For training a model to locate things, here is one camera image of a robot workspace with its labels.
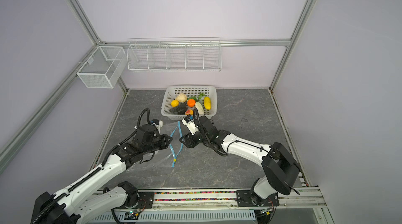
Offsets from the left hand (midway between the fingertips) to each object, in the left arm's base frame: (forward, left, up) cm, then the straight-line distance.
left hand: (172, 140), depth 79 cm
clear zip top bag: (-7, +3, -5) cm, 9 cm away
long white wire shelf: (+51, -3, +17) cm, 54 cm away
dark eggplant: (+26, -2, -8) cm, 28 cm away
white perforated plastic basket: (+41, +5, -7) cm, 42 cm away
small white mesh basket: (+49, +46, +11) cm, 68 cm away
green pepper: (+38, -13, -11) cm, 41 cm away
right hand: (+1, -5, 0) cm, 5 cm away
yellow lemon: (+33, +3, -10) cm, 34 cm away
